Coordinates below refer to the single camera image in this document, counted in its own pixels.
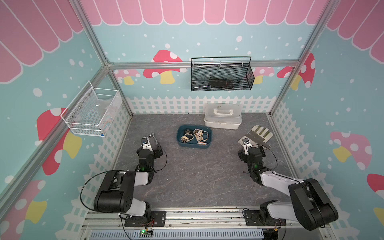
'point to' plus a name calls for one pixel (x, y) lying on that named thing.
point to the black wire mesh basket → (214, 77)
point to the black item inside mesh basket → (219, 82)
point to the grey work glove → (258, 136)
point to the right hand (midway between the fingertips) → (251, 146)
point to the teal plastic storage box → (180, 131)
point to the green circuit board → (144, 233)
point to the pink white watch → (198, 134)
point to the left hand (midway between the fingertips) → (153, 145)
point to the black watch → (188, 130)
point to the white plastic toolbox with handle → (222, 116)
